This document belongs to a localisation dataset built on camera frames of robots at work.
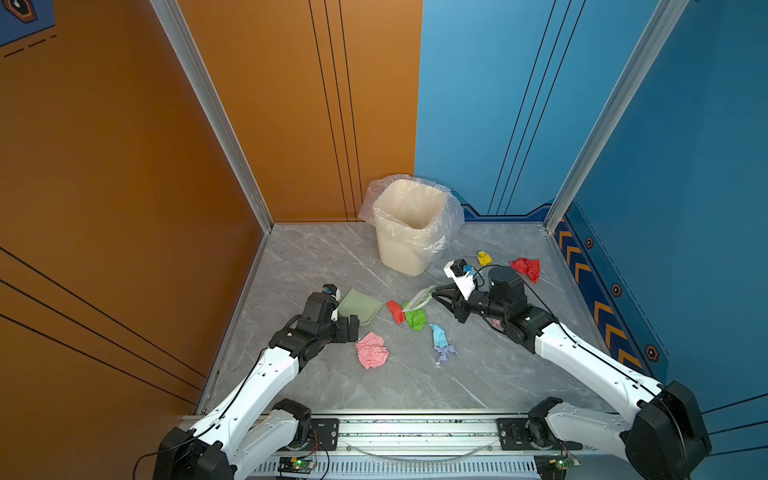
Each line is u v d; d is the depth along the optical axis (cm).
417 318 92
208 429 41
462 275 65
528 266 105
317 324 62
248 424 46
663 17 70
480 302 66
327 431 74
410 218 105
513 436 72
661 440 39
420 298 80
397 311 93
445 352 85
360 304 97
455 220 90
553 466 71
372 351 85
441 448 73
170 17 70
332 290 74
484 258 108
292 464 71
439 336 89
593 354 48
